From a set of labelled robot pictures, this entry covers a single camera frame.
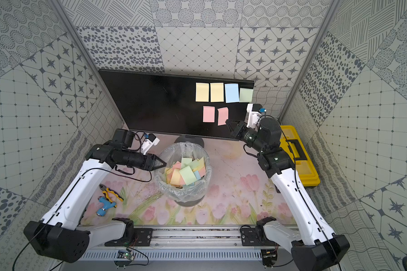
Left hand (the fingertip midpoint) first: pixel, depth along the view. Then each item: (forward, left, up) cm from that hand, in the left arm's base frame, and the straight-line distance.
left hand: (160, 160), depth 72 cm
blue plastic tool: (-13, +28, -21) cm, 37 cm away
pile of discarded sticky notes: (-3, -11, -5) cm, 13 cm away
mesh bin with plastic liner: (+7, -12, +2) cm, 14 cm away
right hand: (+9, -27, +15) cm, 32 cm away
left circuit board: (-33, +14, -25) cm, 44 cm away
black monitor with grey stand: (+48, -7, -10) cm, 49 cm away
